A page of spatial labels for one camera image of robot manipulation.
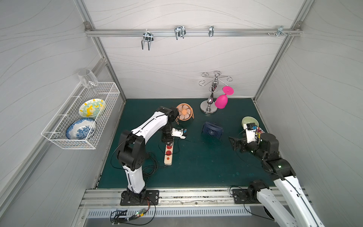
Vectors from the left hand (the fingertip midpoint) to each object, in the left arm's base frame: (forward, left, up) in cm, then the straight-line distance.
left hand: (168, 138), depth 86 cm
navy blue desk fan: (+6, -28, +2) cm, 29 cm away
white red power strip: (-6, 0, -8) cm, 10 cm away
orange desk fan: (+23, -10, -1) cm, 25 cm away
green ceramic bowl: (+20, -57, -5) cm, 61 cm away
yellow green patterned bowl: (+3, +37, +24) cm, 44 cm away
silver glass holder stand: (+35, -29, -8) cm, 46 cm away
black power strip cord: (-15, +9, -7) cm, 19 cm away
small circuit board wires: (-39, +10, -8) cm, 41 cm away
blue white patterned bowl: (-9, +36, +24) cm, 44 cm away
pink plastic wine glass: (+26, -35, +8) cm, 45 cm away
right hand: (-3, -39, +11) cm, 41 cm away
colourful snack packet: (+9, -60, -4) cm, 61 cm away
